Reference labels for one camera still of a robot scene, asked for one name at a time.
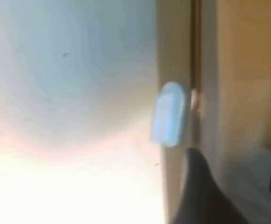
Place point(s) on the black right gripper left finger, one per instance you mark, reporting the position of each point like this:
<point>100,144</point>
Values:
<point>202,201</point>

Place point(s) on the white drawer handle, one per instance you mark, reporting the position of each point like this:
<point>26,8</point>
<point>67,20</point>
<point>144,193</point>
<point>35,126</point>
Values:
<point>169,115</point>

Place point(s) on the cardboard drawer with window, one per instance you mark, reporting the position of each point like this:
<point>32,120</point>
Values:
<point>178,26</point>

